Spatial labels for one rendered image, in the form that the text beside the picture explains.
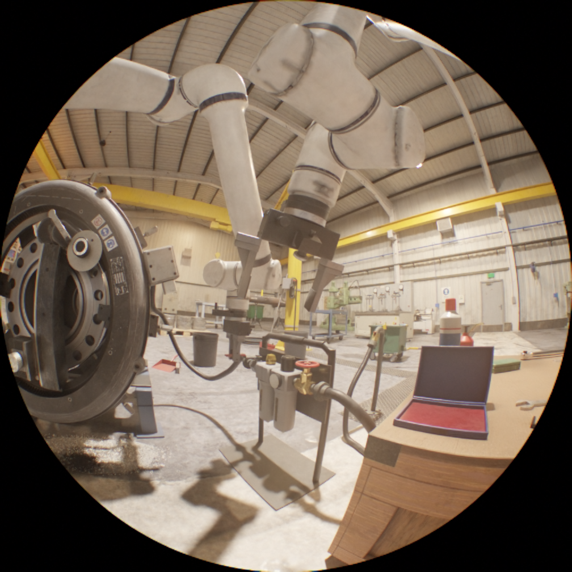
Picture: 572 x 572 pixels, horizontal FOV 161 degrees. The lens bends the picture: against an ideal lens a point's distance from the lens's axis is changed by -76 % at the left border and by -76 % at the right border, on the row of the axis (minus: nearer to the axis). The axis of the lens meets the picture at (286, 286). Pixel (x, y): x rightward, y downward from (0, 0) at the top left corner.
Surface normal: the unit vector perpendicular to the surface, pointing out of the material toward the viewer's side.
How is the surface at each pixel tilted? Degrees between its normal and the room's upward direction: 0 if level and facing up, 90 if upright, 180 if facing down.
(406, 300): 90
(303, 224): 114
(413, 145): 120
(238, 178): 128
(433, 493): 90
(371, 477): 90
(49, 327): 90
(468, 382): 77
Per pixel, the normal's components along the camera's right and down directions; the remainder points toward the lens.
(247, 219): 0.23, 0.51
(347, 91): 0.29, 0.78
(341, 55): 0.55, 0.28
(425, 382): -0.73, -0.35
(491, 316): -0.83, -0.13
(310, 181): -0.23, 0.12
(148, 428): 0.64, -0.07
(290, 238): 0.28, 0.29
